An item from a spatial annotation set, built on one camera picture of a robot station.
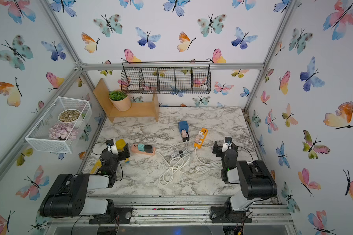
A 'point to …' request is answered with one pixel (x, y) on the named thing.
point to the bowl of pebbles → (69, 116)
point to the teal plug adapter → (141, 147)
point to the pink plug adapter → (184, 133)
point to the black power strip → (186, 138)
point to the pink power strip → (135, 149)
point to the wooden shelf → (137, 109)
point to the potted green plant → (121, 101)
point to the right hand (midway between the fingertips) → (225, 141)
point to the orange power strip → (200, 137)
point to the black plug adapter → (148, 149)
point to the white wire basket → (39, 134)
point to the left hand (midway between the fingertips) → (121, 143)
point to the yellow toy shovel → (121, 145)
